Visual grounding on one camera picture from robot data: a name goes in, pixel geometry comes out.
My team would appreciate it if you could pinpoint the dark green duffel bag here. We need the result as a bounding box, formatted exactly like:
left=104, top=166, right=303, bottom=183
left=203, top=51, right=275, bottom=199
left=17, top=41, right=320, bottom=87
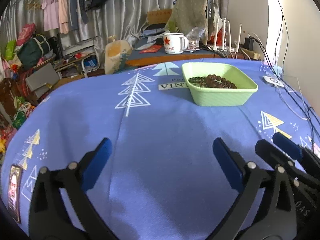
left=17, top=35, right=51, bottom=70

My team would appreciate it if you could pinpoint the black power adapter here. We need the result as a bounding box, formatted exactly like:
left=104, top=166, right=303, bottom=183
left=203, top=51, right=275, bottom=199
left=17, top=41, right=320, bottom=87
left=243, top=36, right=254, bottom=51

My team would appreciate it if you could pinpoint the white round charger puck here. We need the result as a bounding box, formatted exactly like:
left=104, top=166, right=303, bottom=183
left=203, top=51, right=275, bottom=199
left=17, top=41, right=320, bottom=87
left=263, top=75, right=285, bottom=88

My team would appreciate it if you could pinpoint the clear plastic bag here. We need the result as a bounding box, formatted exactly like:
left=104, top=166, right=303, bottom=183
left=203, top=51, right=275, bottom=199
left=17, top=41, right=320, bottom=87
left=187, top=27, right=208, bottom=44

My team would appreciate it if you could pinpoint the green plastic basin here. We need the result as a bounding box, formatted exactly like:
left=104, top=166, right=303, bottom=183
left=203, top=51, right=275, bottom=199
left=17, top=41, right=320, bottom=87
left=182, top=62, right=258, bottom=107

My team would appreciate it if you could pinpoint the white enamel star mug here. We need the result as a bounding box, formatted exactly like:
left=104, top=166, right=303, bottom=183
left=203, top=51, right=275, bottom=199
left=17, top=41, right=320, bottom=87
left=163, top=33, right=189, bottom=55

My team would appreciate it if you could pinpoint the pink t-shirt hanging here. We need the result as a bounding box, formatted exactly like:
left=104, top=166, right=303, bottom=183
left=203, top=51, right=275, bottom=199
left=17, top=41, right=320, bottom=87
left=41, top=0, right=69, bottom=34

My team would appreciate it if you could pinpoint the grey flat box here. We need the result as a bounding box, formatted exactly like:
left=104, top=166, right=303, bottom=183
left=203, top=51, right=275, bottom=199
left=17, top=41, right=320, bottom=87
left=26, top=63, right=60, bottom=99

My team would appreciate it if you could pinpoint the wooden desk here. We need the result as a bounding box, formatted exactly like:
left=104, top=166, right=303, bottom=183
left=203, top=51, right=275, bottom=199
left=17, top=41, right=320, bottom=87
left=125, top=48, right=245, bottom=67

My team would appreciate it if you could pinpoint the white cable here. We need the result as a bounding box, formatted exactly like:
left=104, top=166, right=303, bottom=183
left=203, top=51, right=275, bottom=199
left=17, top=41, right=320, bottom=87
left=249, top=31, right=316, bottom=120

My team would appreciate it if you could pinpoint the cardboard box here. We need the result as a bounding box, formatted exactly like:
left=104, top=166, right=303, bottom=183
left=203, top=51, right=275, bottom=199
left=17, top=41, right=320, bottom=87
left=147, top=9, right=172, bottom=25

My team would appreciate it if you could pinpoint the blue patterned bed sheet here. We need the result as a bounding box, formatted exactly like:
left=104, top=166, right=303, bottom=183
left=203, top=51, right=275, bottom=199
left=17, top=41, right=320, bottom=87
left=1, top=59, right=319, bottom=239

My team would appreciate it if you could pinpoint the black cable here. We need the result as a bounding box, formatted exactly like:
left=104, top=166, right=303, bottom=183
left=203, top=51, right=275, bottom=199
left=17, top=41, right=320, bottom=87
left=249, top=0, right=320, bottom=151

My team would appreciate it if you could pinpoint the white wifi router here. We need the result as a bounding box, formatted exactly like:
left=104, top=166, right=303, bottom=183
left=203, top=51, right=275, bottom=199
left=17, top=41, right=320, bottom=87
left=213, top=18, right=242, bottom=53

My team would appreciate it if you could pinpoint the brown wooden bead bracelet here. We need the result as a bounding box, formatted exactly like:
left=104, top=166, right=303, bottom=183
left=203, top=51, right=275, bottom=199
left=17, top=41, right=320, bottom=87
left=204, top=74, right=238, bottom=89

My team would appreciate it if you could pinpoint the smartphone with lit screen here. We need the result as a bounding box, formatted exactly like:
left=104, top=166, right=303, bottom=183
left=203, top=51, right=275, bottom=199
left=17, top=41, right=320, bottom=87
left=8, top=165, right=22, bottom=224

